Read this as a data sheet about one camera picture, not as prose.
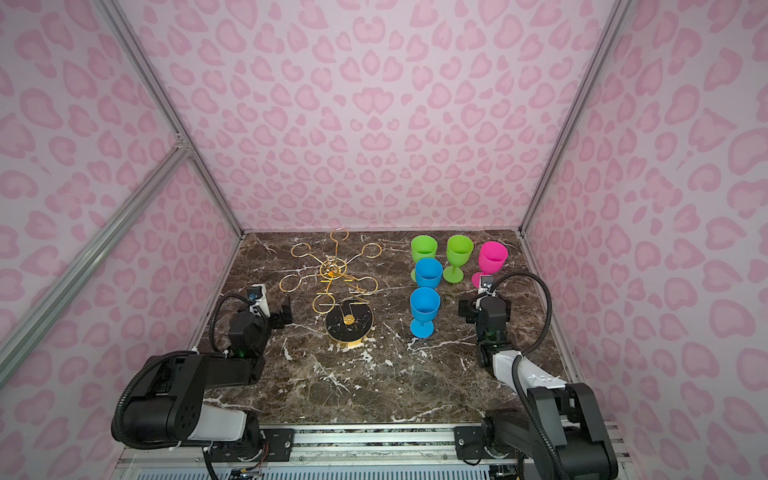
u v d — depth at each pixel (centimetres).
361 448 73
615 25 71
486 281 76
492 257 93
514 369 52
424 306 82
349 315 92
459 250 95
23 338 51
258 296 77
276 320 82
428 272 93
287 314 84
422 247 96
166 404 43
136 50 74
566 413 45
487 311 67
